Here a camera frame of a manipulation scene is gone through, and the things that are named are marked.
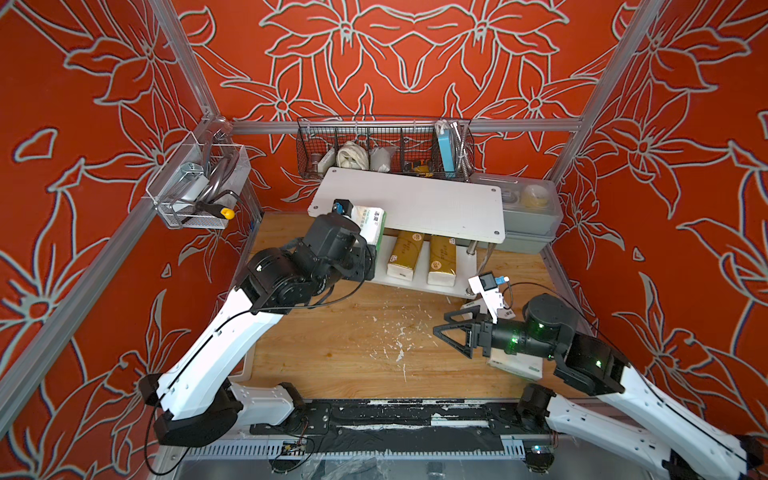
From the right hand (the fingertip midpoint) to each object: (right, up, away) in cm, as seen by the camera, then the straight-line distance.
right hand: (437, 330), depth 56 cm
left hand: (-15, +16, +6) cm, 22 cm away
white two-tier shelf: (0, +20, +15) cm, 25 cm away
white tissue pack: (+26, -16, +20) cm, 37 cm away
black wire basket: (0, +49, +42) cm, 64 cm away
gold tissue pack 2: (+8, +10, +32) cm, 34 cm away
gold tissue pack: (-4, +12, +36) cm, 38 cm away
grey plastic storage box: (+38, +26, +38) cm, 60 cm away
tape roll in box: (+39, +31, +37) cm, 62 cm away
